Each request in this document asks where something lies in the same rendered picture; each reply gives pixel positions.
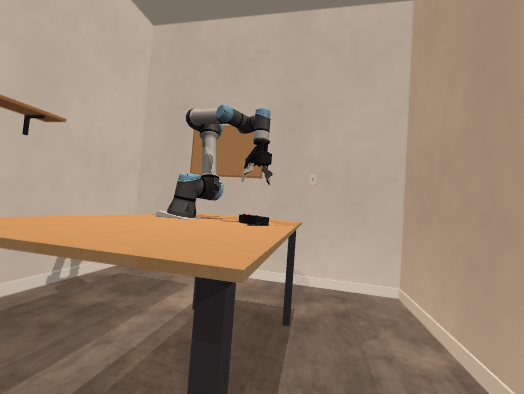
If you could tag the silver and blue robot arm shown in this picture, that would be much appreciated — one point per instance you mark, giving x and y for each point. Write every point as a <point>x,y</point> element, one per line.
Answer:
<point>207,186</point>

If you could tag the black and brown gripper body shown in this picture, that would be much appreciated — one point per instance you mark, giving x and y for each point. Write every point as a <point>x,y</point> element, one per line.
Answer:
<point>264,157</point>

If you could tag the black power strip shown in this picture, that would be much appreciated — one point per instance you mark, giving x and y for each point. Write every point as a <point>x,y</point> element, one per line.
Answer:
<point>253,220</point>

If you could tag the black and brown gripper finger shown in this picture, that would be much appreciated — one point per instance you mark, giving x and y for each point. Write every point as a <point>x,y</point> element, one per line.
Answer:
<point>267,173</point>
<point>248,167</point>

